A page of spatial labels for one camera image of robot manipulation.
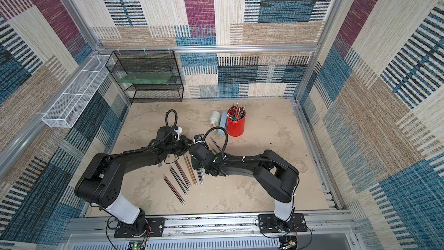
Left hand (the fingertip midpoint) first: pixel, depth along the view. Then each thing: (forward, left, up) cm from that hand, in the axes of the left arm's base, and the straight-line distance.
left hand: (197, 142), depth 91 cm
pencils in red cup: (+13, -21, +7) cm, 26 cm away
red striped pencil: (-22, +9, -8) cm, 25 cm away
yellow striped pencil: (-18, +1, -8) cm, 20 cm away
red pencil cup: (+8, -21, 0) cm, 22 cm away
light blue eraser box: (+15, -13, -1) cm, 20 cm away
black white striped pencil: (-24, +4, -7) cm, 25 cm away
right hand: (-7, -1, -3) cm, 8 cm away
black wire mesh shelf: (+42, +29, +22) cm, 55 cm away
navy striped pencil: (-16, +9, -8) cm, 20 cm away
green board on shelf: (+28, +28, +20) cm, 44 cm away
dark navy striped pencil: (-14, -2, -6) cm, 15 cm away
